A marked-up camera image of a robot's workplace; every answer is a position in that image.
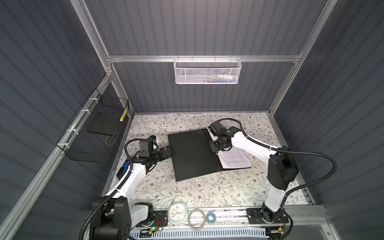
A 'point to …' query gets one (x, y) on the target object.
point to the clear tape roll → (196, 219)
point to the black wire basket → (90, 136)
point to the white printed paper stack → (235, 158)
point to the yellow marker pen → (123, 115)
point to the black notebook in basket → (107, 123)
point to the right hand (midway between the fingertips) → (214, 148)
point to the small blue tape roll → (210, 218)
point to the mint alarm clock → (177, 213)
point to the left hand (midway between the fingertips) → (167, 151)
